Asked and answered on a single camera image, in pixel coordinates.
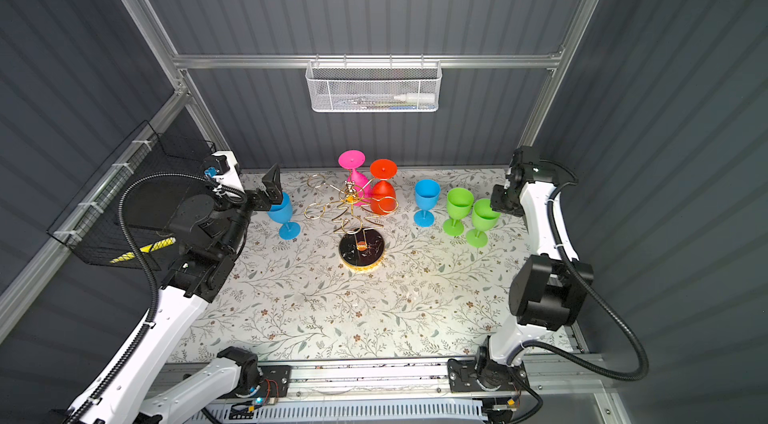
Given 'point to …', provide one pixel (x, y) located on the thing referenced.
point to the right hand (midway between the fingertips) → (508, 206)
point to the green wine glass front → (459, 202)
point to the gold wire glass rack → (362, 244)
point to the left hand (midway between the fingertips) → (255, 166)
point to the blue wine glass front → (427, 193)
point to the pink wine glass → (352, 159)
